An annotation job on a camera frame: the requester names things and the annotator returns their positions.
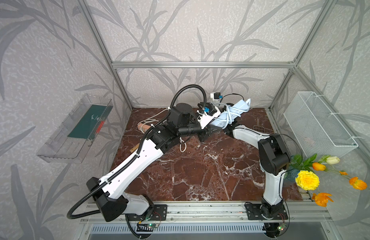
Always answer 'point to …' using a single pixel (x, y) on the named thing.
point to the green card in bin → (88, 125)
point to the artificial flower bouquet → (306, 173)
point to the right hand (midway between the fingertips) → (199, 103)
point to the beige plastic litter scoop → (260, 128)
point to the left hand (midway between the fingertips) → (219, 126)
